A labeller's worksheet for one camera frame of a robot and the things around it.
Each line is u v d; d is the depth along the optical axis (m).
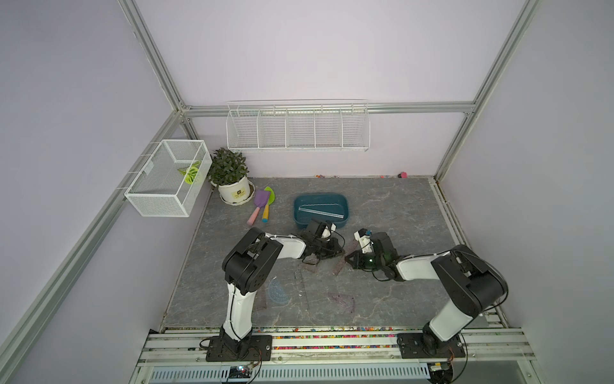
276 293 0.85
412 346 0.74
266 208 1.08
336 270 0.91
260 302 0.84
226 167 0.97
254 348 0.77
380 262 0.75
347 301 0.83
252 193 1.14
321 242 0.85
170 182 0.83
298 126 0.98
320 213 1.07
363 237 0.87
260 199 1.12
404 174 1.24
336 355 0.74
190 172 0.81
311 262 0.84
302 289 0.86
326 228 0.83
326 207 1.09
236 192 1.05
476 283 0.48
